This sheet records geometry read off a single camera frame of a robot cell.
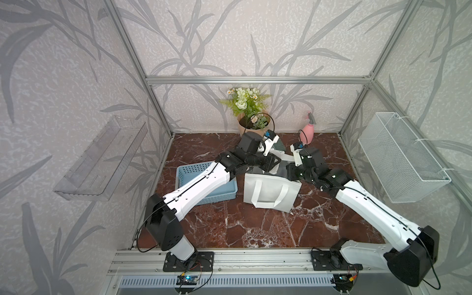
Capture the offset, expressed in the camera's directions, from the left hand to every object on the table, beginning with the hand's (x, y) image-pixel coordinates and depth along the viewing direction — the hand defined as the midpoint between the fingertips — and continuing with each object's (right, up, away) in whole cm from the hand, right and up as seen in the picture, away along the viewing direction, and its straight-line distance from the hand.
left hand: (277, 158), depth 73 cm
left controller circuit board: (-36, -48, -3) cm, 60 cm away
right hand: (+5, -3, +5) cm, 8 cm away
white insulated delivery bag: (-2, -14, +4) cm, 15 cm away
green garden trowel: (+7, +5, +37) cm, 38 cm away
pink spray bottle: (+24, +13, +38) cm, 47 cm away
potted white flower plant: (-12, +26, +20) cm, 35 cm away
